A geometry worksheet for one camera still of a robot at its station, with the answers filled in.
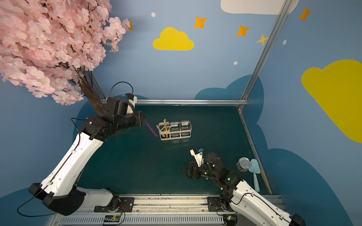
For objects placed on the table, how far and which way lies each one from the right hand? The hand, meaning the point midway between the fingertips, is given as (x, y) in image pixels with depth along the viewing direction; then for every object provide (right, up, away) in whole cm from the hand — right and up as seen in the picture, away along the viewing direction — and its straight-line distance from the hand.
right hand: (188, 164), depth 75 cm
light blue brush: (+43, -8, +13) cm, 46 cm away
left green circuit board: (-40, -28, -2) cm, 49 cm away
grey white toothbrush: (-14, +24, +14) cm, 31 cm away
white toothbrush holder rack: (-9, +17, +21) cm, 28 cm away
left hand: (-22, +27, -6) cm, 36 cm away
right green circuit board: (+22, -29, -2) cm, 36 cm away
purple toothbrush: (-20, +20, -1) cm, 28 cm away
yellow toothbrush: (-14, +13, +25) cm, 32 cm away
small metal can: (+34, -3, +9) cm, 35 cm away
